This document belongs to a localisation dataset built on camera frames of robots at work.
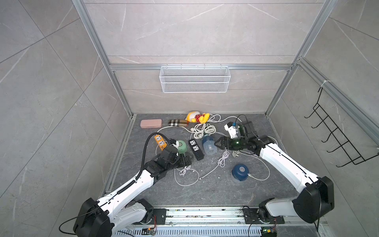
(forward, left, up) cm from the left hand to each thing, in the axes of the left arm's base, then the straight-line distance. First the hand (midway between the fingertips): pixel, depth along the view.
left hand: (189, 155), depth 80 cm
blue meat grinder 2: (-8, -28, -5) cm, 29 cm away
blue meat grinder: (+10, -13, -9) cm, 19 cm away
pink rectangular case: (+35, +29, -12) cm, 47 cm away
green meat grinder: (+8, +4, -4) cm, 10 cm away
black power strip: (+10, -5, -12) cm, 17 cm away
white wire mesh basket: (+51, -4, +15) cm, 53 cm away
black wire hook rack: (-5, -69, +17) cm, 72 cm away
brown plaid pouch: (+35, +9, -12) cm, 38 cm away
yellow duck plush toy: (+35, -5, -6) cm, 36 cm away
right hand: (+4, -18, +4) cm, 19 cm away
